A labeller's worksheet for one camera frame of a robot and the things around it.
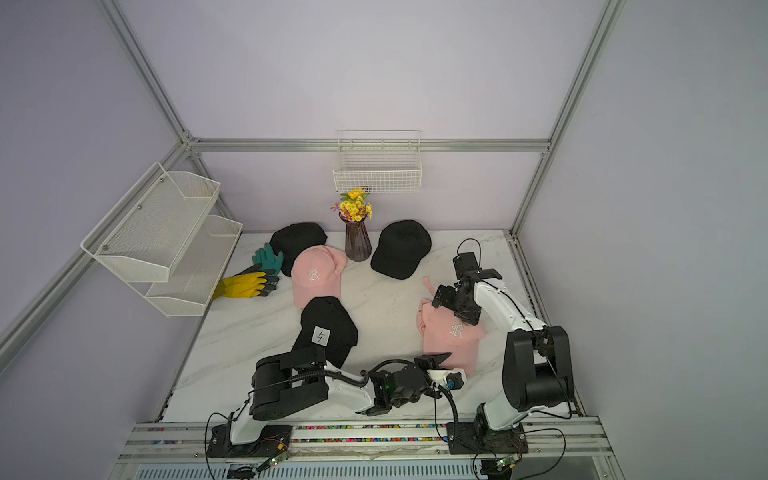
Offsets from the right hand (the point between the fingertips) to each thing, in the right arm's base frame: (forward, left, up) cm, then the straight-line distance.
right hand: (450, 313), depth 89 cm
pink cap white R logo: (+16, +43, +1) cm, 46 cm away
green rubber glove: (+27, +64, -5) cm, 70 cm away
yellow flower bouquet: (+28, +29, +19) cm, 45 cm away
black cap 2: (+33, +13, -4) cm, 36 cm away
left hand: (-14, +2, -1) cm, 14 cm away
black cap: (+35, +55, -1) cm, 65 cm away
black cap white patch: (0, +38, -5) cm, 39 cm away
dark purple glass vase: (+28, +30, +4) cm, 41 cm away
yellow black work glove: (+15, +68, -3) cm, 69 cm away
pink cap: (-7, +2, +1) cm, 7 cm away
